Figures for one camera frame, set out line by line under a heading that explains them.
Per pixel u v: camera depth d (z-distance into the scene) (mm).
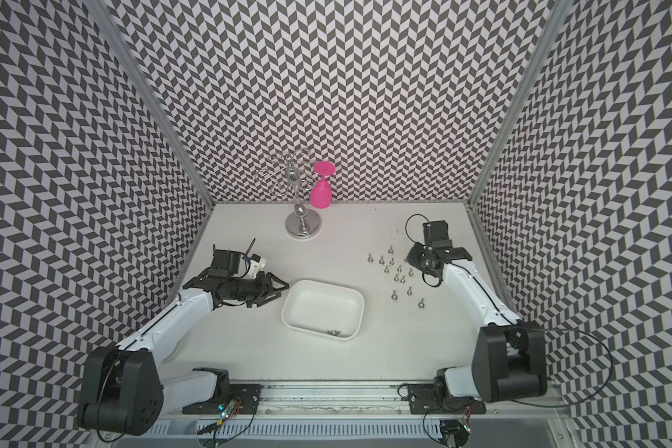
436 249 651
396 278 963
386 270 987
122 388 396
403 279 959
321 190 981
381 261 996
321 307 894
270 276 766
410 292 932
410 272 966
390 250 1019
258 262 806
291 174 903
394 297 917
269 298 760
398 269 987
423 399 733
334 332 841
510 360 414
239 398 711
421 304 902
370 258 1016
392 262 994
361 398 752
